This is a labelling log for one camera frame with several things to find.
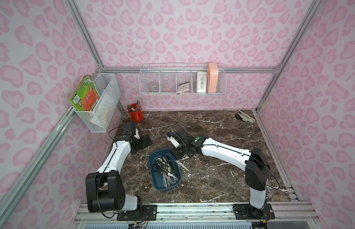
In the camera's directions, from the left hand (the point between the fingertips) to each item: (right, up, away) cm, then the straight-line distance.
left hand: (146, 141), depth 88 cm
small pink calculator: (+23, +35, +6) cm, 43 cm away
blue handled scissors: (+16, -7, -8) cm, 19 cm away
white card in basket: (+35, +38, +4) cm, 52 cm away
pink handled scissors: (+13, -22, -5) cm, 26 cm away
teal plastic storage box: (+5, -11, +4) cm, 13 cm away
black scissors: (+15, -15, 0) cm, 21 cm away
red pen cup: (-14, +17, +26) cm, 34 cm away
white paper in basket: (-23, +20, -6) cm, 31 cm away
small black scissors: (+11, -16, -4) cm, 20 cm away
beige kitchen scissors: (+14, -20, -4) cm, 25 cm away
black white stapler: (+70, +17, +25) cm, 76 cm away
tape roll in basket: (+3, +34, +5) cm, 34 cm away
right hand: (+17, -5, -6) cm, 19 cm away
